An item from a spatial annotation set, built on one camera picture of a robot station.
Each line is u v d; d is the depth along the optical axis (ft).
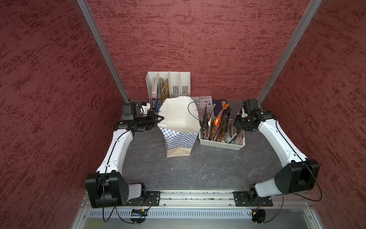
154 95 3.04
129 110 2.00
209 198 2.48
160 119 2.46
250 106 2.07
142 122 2.18
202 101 3.99
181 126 3.31
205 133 2.93
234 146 2.92
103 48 2.87
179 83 3.61
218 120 2.54
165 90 3.37
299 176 1.35
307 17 2.43
